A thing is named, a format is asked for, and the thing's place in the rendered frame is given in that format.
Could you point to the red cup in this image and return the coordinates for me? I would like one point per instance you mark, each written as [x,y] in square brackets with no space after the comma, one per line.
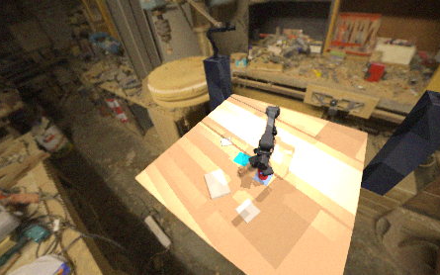
[260,176]

